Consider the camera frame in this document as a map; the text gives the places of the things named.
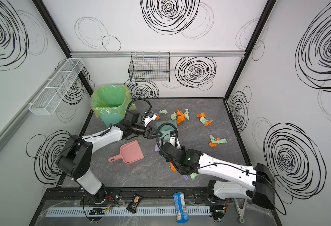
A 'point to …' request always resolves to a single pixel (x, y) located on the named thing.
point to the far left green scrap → (163, 111)
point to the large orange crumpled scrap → (181, 116)
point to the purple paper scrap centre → (157, 149)
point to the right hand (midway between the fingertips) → (166, 150)
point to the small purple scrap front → (186, 177)
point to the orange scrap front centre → (172, 166)
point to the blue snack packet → (182, 214)
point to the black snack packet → (132, 206)
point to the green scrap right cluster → (203, 120)
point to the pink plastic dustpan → (130, 152)
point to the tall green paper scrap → (186, 114)
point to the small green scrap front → (193, 175)
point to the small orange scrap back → (201, 115)
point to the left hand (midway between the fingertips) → (161, 134)
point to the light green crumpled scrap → (173, 116)
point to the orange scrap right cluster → (208, 123)
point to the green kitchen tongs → (240, 211)
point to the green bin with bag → (111, 102)
